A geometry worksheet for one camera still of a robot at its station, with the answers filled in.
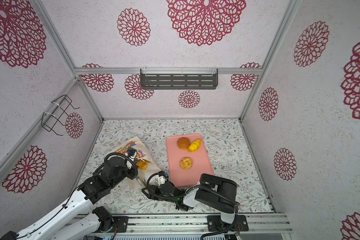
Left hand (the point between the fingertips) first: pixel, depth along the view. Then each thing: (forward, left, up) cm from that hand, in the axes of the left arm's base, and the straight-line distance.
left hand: (135, 163), depth 77 cm
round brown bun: (+22, -26, -14) cm, 36 cm away
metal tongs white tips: (-7, -3, -9) cm, 12 cm away
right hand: (-12, -3, -9) cm, 15 cm away
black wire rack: (+21, +41, +16) cm, 49 cm away
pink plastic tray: (0, -23, -18) cm, 29 cm away
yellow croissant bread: (+20, -33, -13) cm, 41 cm away
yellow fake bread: (+6, -27, -13) cm, 31 cm away
